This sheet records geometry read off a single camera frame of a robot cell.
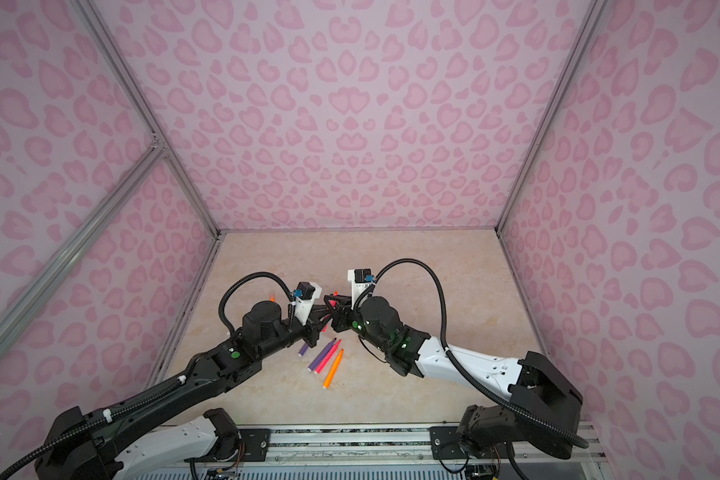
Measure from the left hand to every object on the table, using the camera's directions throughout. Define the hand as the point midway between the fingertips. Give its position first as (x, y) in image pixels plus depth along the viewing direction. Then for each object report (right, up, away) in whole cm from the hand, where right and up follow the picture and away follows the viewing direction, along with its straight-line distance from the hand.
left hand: (334, 304), depth 73 cm
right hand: (-2, +2, -2) cm, 3 cm away
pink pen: (-4, -18, +14) cm, 23 cm away
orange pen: (-2, -20, +12) cm, 24 cm away
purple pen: (-6, -18, +15) cm, 23 cm away
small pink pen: (0, 0, -1) cm, 2 cm away
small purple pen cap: (-11, -16, +15) cm, 24 cm away
